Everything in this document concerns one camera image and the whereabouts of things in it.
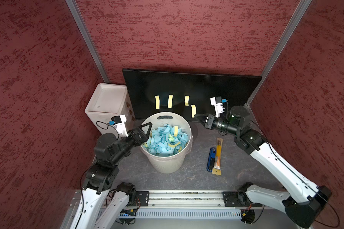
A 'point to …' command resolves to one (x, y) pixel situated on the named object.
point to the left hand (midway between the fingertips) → (146, 129)
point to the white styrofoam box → (110, 100)
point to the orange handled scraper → (217, 170)
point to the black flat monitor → (154, 91)
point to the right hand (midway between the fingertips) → (192, 121)
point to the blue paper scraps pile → (166, 140)
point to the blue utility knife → (211, 160)
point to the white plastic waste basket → (174, 163)
